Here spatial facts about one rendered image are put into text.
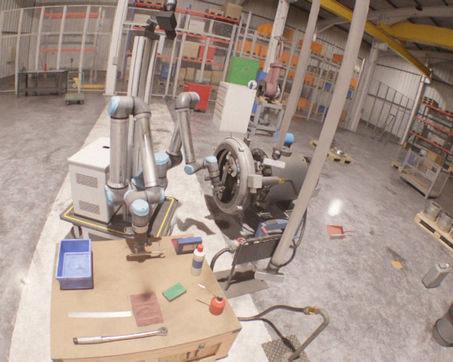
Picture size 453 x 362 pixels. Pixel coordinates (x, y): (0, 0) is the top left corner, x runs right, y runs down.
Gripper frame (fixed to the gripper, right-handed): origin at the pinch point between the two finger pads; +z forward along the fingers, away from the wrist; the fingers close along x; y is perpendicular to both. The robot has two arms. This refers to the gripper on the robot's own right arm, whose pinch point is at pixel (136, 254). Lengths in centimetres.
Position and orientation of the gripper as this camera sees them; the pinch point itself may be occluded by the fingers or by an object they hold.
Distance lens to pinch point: 155.9
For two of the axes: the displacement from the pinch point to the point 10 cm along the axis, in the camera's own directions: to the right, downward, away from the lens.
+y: 8.7, -0.5, 4.9
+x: -4.5, -4.9, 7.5
